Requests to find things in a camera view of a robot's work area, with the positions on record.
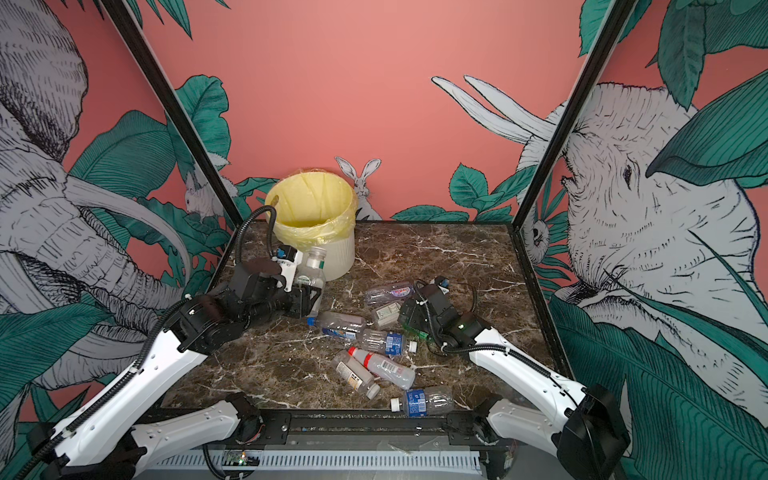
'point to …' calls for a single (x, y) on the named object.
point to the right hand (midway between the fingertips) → (408, 309)
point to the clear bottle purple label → (390, 293)
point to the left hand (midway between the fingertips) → (311, 286)
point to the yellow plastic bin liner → (314, 208)
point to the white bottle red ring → (400, 374)
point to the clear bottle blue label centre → (395, 344)
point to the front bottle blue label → (425, 402)
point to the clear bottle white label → (388, 314)
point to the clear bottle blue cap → (343, 325)
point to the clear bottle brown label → (358, 376)
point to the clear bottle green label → (315, 277)
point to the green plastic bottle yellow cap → (421, 335)
